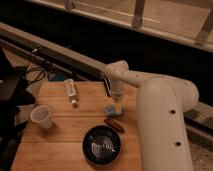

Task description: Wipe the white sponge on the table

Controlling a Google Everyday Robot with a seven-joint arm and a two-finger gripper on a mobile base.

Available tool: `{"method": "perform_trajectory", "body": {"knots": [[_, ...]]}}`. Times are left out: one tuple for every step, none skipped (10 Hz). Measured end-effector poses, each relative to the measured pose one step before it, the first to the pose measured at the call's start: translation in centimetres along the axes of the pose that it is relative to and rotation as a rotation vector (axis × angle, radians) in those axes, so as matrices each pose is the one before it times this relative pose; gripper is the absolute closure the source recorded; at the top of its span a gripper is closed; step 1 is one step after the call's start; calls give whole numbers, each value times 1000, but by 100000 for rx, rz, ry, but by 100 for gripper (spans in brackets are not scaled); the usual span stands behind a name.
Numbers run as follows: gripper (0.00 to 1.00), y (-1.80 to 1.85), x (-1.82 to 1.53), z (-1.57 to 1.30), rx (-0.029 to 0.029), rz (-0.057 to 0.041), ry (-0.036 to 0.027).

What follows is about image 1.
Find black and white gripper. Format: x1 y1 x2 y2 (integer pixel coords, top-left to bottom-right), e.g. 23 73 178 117
104 76 124 102

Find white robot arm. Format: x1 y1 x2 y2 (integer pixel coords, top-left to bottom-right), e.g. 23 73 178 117
103 61 199 171

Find red snack wrapper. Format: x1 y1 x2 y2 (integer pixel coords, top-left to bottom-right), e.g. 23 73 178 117
104 119 124 133

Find clear plastic bottle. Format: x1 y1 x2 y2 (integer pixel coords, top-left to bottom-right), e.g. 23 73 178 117
64 79 78 107

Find black round plate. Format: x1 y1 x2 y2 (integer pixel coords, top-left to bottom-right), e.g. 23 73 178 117
82 125 121 165

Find translucent plastic cup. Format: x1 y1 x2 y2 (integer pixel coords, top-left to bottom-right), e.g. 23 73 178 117
30 105 53 129

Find dark equipment at left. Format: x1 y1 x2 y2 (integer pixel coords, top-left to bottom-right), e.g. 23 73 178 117
0 47 35 171

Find black cables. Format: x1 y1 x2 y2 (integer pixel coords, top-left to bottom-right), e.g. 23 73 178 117
23 46 56 85

